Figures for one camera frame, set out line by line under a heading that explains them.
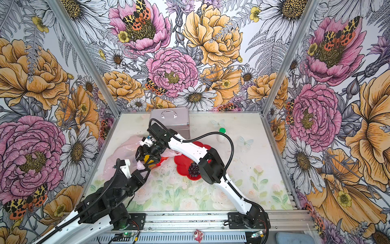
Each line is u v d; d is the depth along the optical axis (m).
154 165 0.91
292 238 0.67
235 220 0.74
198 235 0.67
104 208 0.53
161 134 0.73
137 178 0.63
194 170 0.88
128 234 0.71
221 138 1.05
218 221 0.76
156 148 0.75
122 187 0.53
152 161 0.81
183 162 0.93
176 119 0.99
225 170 0.59
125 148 0.88
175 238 0.65
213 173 0.59
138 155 0.76
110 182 0.51
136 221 0.74
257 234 0.72
